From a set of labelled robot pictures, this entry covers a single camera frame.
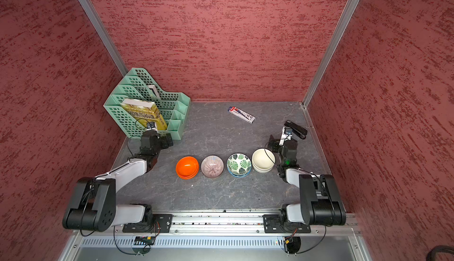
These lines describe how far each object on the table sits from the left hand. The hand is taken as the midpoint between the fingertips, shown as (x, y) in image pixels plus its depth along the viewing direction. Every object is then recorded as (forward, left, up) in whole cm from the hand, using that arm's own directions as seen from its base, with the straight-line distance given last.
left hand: (160, 138), depth 91 cm
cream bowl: (-9, -53, -5) cm, 54 cm away
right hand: (+1, -63, 0) cm, 63 cm away
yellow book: (+7, +6, +13) cm, 16 cm away
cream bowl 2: (-16, -54, -5) cm, 56 cm away
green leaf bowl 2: (-16, -42, -7) cm, 46 cm away
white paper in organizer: (+32, +11, +8) cm, 35 cm away
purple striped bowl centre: (-13, -28, -6) cm, 32 cm away
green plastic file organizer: (+22, +15, +18) cm, 32 cm away
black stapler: (+8, -78, -5) cm, 79 cm away
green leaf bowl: (-11, -42, -7) cm, 44 cm away
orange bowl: (-13, -15, -5) cm, 21 cm away
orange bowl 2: (-17, -16, -5) cm, 24 cm away
